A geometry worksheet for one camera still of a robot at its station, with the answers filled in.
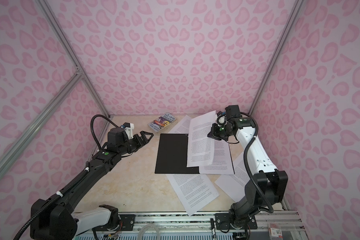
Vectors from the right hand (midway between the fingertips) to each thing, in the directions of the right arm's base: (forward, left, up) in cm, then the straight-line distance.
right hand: (209, 133), depth 79 cm
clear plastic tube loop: (-42, +34, -24) cm, 59 cm away
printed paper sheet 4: (-21, +7, -24) cm, 33 cm away
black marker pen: (-39, -1, -23) cm, 45 cm away
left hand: (-2, +31, 0) cm, 31 cm away
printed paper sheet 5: (-18, -15, -26) cm, 35 cm away
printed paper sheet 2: (-5, -10, -24) cm, 26 cm away
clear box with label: (-40, -29, -22) cm, 54 cm away
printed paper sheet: (-5, +4, -6) cm, 9 cm away
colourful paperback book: (+27, +32, -22) cm, 47 cm away
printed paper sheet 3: (+25, +16, -24) cm, 38 cm away
